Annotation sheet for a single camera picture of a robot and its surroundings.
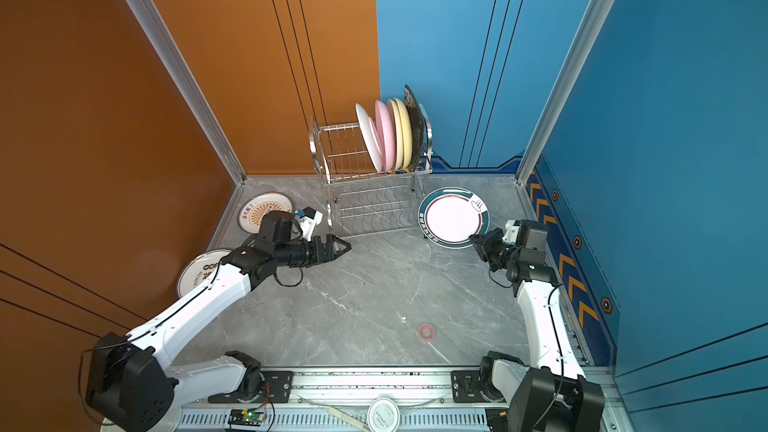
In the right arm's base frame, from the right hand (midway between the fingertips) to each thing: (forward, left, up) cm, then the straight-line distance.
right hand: (467, 234), depth 80 cm
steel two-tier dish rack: (+25, +32, -15) cm, 43 cm away
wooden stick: (-40, +29, -19) cm, 53 cm away
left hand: (-4, +33, 0) cm, 34 cm away
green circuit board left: (-39, +55, -19) cm, 70 cm away
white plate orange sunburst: (+21, +73, -17) cm, 78 cm away
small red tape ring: (-19, +11, -19) cm, 29 cm away
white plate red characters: (-1, +82, -17) cm, 84 cm away
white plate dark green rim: (+7, +4, 0) cm, 8 cm away
